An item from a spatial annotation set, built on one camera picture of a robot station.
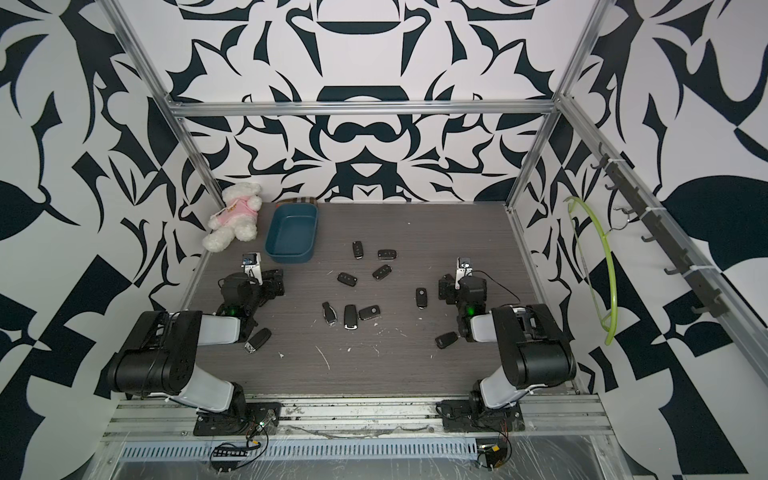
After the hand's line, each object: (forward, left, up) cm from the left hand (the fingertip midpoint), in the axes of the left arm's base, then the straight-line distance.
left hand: (263, 267), depth 94 cm
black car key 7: (-13, -32, -6) cm, 36 cm away
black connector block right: (-49, -61, -8) cm, 79 cm away
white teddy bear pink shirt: (+19, +12, +2) cm, 23 cm away
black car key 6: (-15, -27, -5) cm, 31 cm away
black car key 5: (-9, -49, -6) cm, 50 cm away
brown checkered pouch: (+31, -6, -2) cm, 32 cm away
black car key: (+10, -29, -5) cm, 31 cm away
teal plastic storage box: (+22, -3, -9) cm, 24 cm away
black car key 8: (-21, -1, -5) cm, 22 cm away
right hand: (-3, -62, -2) cm, 62 cm away
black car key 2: (+8, -39, -6) cm, 40 cm away
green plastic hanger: (-30, -85, +18) cm, 91 cm away
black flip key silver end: (-13, -20, -6) cm, 25 cm away
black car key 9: (-22, -55, -7) cm, 59 cm away
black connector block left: (-48, +1, -7) cm, 48 cm away
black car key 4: (-2, -25, -6) cm, 26 cm away
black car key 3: (0, -37, -5) cm, 37 cm away
